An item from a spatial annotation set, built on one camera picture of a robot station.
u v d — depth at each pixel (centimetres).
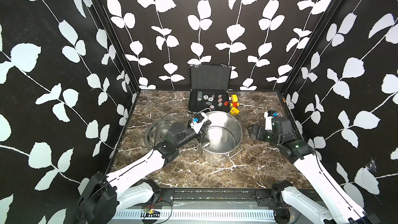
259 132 67
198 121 60
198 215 70
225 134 93
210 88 115
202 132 65
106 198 39
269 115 68
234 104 111
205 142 87
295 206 57
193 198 75
